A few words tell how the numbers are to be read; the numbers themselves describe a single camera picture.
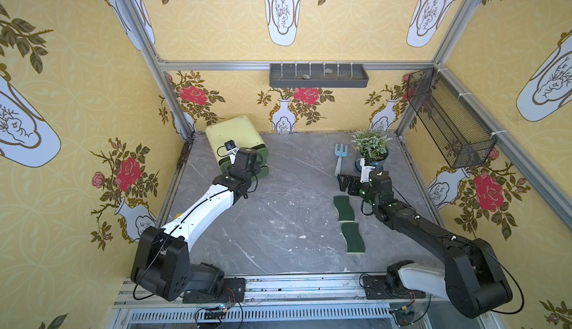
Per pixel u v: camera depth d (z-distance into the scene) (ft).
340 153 3.60
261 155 2.23
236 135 3.00
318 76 3.00
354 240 2.76
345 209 3.00
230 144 2.40
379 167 2.45
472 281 1.35
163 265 1.34
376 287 2.44
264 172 3.27
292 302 2.36
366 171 2.55
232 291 2.36
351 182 2.57
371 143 3.02
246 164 2.09
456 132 2.77
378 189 2.19
